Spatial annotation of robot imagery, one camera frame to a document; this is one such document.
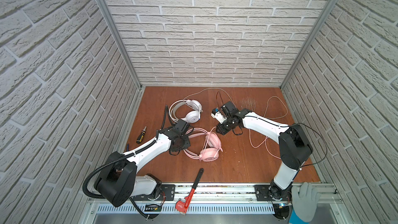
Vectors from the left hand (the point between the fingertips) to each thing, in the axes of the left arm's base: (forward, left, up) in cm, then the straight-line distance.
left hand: (187, 142), depth 86 cm
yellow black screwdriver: (+6, +28, -3) cm, 29 cm away
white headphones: (+19, -4, +5) cm, 20 cm away
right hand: (+7, -19, +3) cm, 20 cm away
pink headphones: (-7, -10, +6) cm, 13 cm away
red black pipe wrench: (-30, +2, -3) cm, 30 cm away
